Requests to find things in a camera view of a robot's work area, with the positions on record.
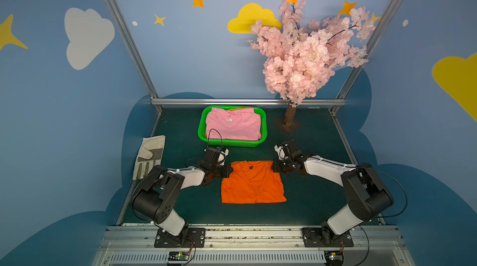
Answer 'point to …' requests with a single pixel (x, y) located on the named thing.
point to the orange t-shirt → (252, 182)
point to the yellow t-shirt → (238, 109)
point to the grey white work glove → (150, 154)
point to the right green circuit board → (333, 258)
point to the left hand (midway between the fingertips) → (233, 167)
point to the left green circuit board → (177, 256)
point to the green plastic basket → (215, 136)
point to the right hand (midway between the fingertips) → (273, 164)
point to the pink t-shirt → (239, 124)
